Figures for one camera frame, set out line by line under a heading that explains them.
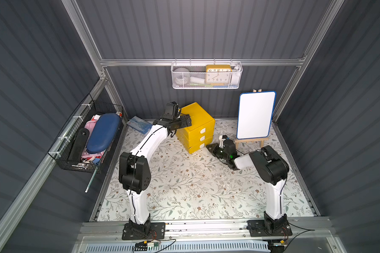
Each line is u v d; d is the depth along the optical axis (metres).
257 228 0.73
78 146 0.63
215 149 0.91
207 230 0.76
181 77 0.84
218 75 0.89
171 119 0.70
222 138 0.96
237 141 1.00
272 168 0.56
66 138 0.63
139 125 1.16
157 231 0.74
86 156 0.66
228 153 0.81
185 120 0.82
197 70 0.91
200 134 0.89
